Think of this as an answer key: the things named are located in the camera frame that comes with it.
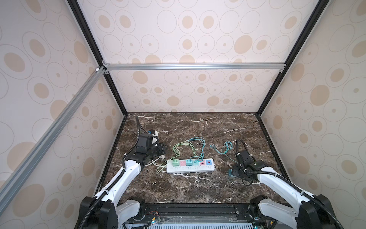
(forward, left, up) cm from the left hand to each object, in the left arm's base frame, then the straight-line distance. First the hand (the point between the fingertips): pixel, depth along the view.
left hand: (169, 145), depth 82 cm
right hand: (-10, -43, -13) cm, 46 cm away
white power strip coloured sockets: (-7, -17, -13) cm, 22 cm away
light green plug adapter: (-6, -4, -9) cm, 11 cm away
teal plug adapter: (-6, -12, -9) cm, 16 cm away
